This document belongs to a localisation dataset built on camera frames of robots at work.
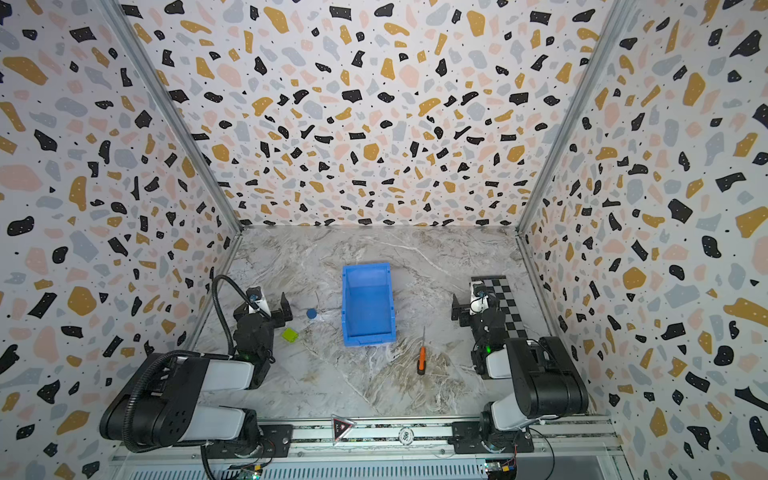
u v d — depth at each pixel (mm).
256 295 746
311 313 973
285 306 830
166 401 426
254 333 673
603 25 751
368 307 981
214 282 642
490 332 688
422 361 856
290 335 908
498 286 999
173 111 857
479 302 780
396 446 741
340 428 749
